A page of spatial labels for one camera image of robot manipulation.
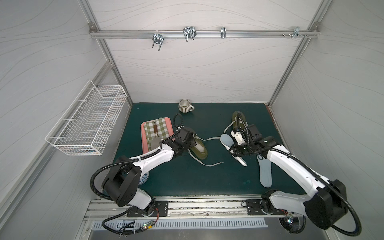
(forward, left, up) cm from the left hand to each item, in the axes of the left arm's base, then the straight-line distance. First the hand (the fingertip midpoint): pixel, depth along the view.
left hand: (194, 140), depth 87 cm
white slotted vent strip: (-40, +32, -14) cm, 54 cm away
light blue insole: (-1, -20, +2) cm, 20 cm away
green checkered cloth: (+12, +23, -9) cm, 28 cm away
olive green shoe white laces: (-2, -3, -7) cm, 8 cm away
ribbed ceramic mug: (+33, +9, -5) cm, 35 cm away
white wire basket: (-7, +50, +20) cm, 55 cm away
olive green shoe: (+19, -27, -4) cm, 34 cm away
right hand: (-7, -21, +2) cm, 22 cm away
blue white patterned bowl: (-19, +28, -10) cm, 35 cm away
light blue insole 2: (-14, -41, -9) cm, 45 cm away
